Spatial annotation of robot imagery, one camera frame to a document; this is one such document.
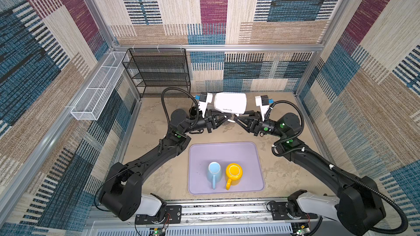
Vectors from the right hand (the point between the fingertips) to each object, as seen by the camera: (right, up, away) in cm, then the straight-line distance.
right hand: (234, 119), depth 65 cm
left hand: (-1, +2, -2) cm, 3 cm away
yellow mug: (+1, -25, +11) cm, 27 cm away
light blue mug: (-8, -25, +11) cm, 29 cm away
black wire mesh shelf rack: (-47, +29, +43) cm, 70 cm away
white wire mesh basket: (-61, +5, +5) cm, 62 cm away
